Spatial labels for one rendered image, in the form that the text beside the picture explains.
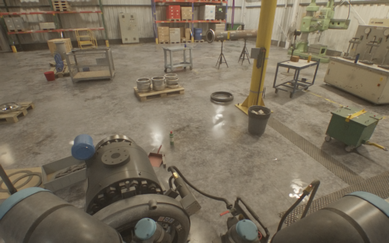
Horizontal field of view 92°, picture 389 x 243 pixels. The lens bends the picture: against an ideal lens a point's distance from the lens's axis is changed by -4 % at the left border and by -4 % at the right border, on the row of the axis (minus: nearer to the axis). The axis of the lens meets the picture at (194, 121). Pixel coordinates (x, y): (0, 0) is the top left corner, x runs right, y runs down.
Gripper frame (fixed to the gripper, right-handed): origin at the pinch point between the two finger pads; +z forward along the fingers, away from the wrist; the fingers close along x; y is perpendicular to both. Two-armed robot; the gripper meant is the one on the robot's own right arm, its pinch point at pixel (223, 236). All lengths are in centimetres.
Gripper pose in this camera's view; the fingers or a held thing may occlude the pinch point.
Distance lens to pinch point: 135.2
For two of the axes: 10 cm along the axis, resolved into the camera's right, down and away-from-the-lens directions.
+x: 9.8, 0.3, 1.8
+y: 0.9, 7.9, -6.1
